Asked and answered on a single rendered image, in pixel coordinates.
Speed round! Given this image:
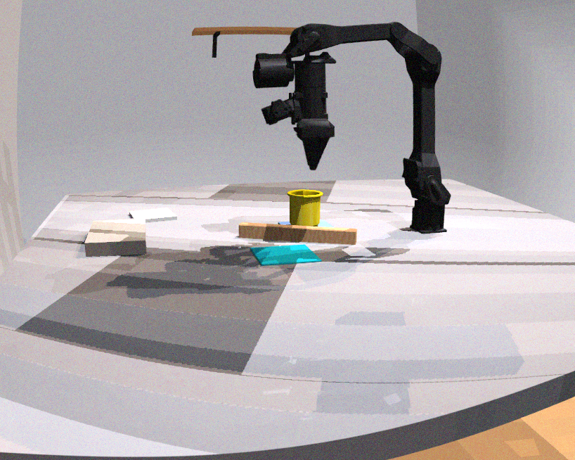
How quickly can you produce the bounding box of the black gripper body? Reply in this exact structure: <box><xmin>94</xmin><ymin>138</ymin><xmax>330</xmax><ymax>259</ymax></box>
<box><xmin>291</xmin><ymin>86</ymin><xmax>335</xmax><ymax>138</ymax></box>

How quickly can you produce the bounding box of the yellow cup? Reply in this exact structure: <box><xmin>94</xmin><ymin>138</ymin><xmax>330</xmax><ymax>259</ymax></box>
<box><xmin>287</xmin><ymin>190</ymin><xmax>323</xmax><ymax>226</ymax></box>

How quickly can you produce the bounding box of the tan wooden bar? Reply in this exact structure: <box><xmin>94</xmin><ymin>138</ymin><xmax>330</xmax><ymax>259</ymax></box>
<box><xmin>239</xmin><ymin>222</ymin><xmax>357</xmax><ymax>245</ymax></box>

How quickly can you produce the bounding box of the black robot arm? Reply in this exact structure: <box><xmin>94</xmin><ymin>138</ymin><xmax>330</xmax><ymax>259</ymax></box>
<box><xmin>252</xmin><ymin>22</ymin><xmax>451</xmax><ymax>234</ymax></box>

